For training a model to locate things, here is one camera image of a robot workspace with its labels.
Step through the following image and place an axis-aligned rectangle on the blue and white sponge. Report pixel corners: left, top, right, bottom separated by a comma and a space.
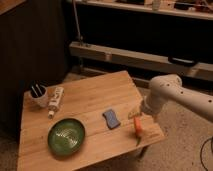
103, 109, 120, 129

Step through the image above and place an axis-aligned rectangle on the metal vertical pole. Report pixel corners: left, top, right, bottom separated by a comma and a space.
72, 0, 83, 46

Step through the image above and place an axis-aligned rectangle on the long grey case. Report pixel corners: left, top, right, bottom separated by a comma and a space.
69, 41, 213, 76

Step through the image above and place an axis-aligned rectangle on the black cable on floor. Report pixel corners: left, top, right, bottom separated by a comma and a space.
199, 136, 213, 171

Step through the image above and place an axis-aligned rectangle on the white cup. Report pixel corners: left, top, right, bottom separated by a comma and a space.
30, 84, 48, 108

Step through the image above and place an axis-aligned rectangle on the orange pepper with green stem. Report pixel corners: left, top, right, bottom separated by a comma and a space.
133, 117, 143, 146

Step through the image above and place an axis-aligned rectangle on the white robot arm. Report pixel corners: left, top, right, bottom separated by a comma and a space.
128, 74, 213, 123

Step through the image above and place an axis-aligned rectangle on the black handle on case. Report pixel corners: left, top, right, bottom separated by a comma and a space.
168, 57, 198, 67

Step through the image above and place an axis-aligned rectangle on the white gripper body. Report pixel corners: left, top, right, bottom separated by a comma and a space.
140, 94, 165, 121

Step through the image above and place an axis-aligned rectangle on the wooden table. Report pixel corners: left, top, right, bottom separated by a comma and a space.
17, 71, 165, 171

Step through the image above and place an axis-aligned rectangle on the black utensil in cup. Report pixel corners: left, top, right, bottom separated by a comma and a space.
36, 84, 42, 95
31, 86, 38, 98

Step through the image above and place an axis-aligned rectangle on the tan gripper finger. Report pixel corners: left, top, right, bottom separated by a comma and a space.
128, 107, 142, 119

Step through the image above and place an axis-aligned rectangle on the white tube bottle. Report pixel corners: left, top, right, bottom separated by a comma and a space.
48, 87, 64, 118

